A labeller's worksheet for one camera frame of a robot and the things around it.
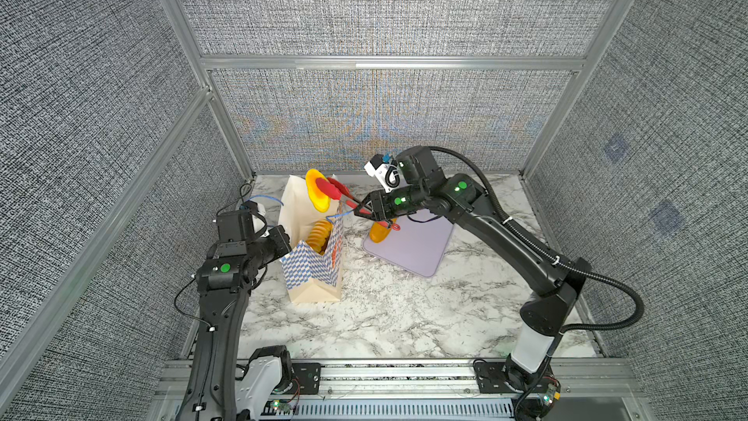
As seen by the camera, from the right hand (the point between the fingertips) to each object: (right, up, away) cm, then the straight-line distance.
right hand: (360, 207), depth 69 cm
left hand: (-18, -7, +5) cm, 20 cm away
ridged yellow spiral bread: (-13, -9, +21) cm, 26 cm away
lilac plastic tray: (+18, -14, +28) cm, 36 cm away
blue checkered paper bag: (-13, -17, +8) cm, 22 cm away
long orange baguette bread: (+5, -9, +30) cm, 32 cm away
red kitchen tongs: (-6, +4, 0) cm, 7 cm away
